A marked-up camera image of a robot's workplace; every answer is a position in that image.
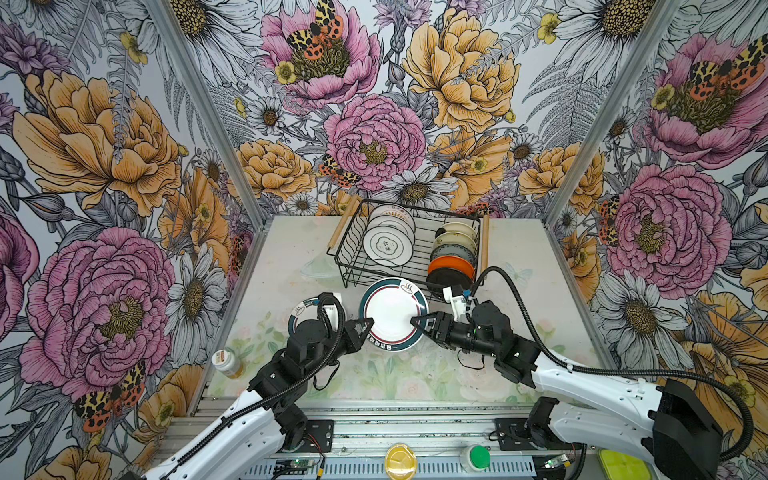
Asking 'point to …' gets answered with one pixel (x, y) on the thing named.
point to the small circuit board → (292, 466)
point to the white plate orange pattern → (390, 210)
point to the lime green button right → (623, 467)
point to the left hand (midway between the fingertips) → (373, 330)
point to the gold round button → (401, 463)
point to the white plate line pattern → (388, 245)
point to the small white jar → (226, 363)
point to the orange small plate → (451, 262)
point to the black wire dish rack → (425, 251)
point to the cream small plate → (461, 227)
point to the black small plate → (438, 279)
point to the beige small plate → (455, 238)
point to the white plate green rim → (391, 303)
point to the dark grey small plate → (457, 250)
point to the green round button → (480, 456)
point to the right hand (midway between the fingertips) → (415, 334)
